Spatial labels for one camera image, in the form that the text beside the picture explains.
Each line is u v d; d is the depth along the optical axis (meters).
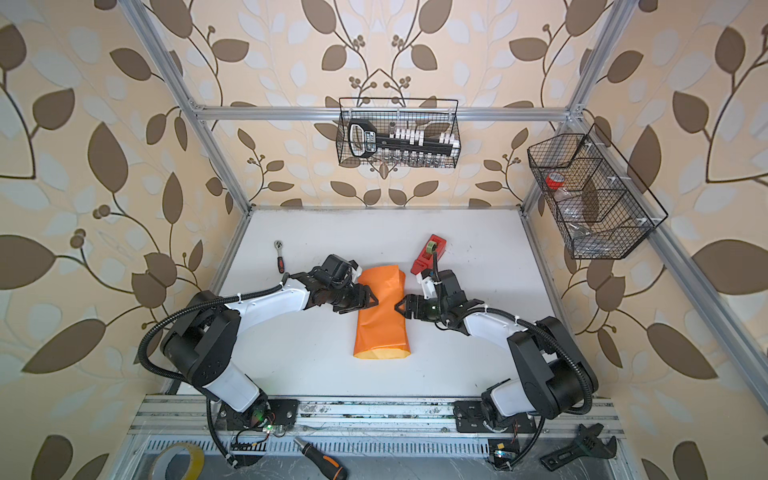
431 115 0.91
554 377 0.43
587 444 0.70
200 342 0.46
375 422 0.74
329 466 0.67
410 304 0.79
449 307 0.70
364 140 0.85
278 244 1.08
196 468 0.66
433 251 1.01
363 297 0.79
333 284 0.73
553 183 0.81
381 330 0.83
